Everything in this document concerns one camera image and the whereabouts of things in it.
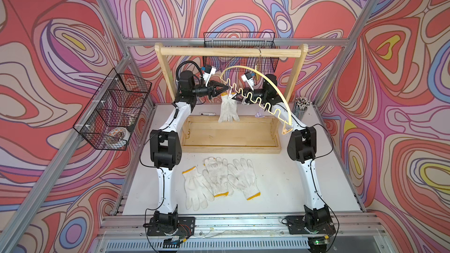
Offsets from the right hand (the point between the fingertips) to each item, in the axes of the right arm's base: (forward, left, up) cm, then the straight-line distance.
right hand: (233, 100), depth 85 cm
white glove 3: (-29, -4, -26) cm, 39 cm away
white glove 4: (0, +2, -5) cm, 5 cm away
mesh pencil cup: (+5, -38, -9) cm, 40 cm away
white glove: (-35, +19, -26) cm, 47 cm away
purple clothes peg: (-16, -9, +6) cm, 19 cm away
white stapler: (+13, +16, -23) cm, 31 cm away
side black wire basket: (-14, +56, +3) cm, 58 cm away
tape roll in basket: (-19, +48, +2) cm, 52 cm away
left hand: (+1, +3, +6) cm, 7 cm away
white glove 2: (-25, +9, -25) cm, 37 cm away
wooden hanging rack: (-4, -11, -24) cm, 27 cm away
